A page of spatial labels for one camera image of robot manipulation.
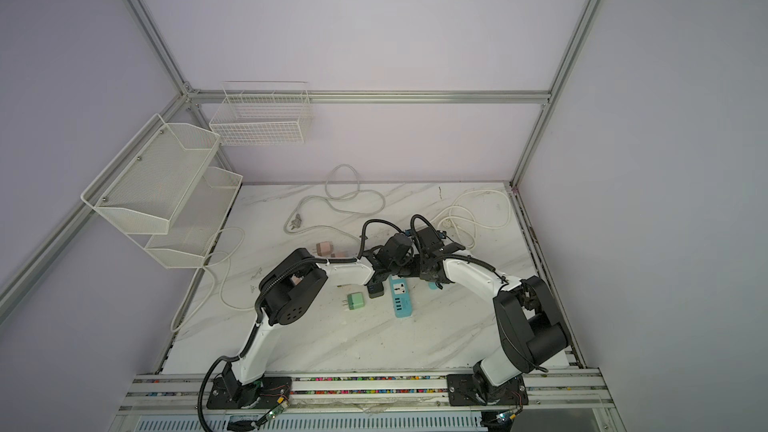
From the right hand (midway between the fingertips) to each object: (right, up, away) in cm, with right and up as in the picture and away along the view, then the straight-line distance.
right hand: (433, 270), depth 91 cm
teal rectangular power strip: (-10, -7, -3) cm, 13 cm away
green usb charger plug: (-24, -8, -3) cm, 25 cm away
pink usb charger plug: (-36, +6, +10) cm, 38 cm away
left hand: (0, 0, +3) cm, 3 cm away
